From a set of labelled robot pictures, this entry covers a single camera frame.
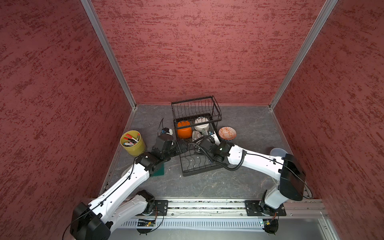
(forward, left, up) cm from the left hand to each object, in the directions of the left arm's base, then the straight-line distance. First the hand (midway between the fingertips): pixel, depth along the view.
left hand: (182, 148), depth 79 cm
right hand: (+1, -20, -3) cm, 21 cm away
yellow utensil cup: (+1, +26, -4) cm, 26 cm away
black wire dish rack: (+29, -5, -11) cm, 32 cm away
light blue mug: (+3, -57, -8) cm, 57 cm away
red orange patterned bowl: (+18, -29, -13) cm, 37 cm away
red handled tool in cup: (+9, +32, -7) cm, 33 cm away
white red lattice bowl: (+12, -8, -5) cm, 15 cm away
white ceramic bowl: (+24, -11, -5) cm, 27 cm away
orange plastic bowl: (+17, +1, -10) cm, 20 cm away
